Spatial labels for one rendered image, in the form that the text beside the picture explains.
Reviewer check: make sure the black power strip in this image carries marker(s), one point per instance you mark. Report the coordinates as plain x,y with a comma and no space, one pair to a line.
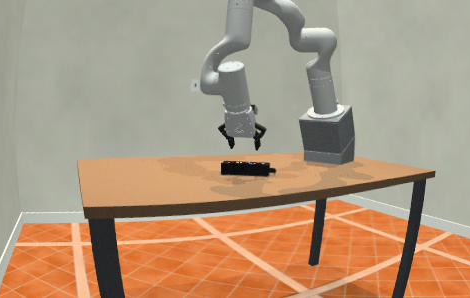
246,168

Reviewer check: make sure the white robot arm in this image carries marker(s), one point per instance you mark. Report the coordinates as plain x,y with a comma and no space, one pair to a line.
230,81

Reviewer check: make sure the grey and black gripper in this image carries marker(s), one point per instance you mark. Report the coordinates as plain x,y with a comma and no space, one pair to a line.
243,125

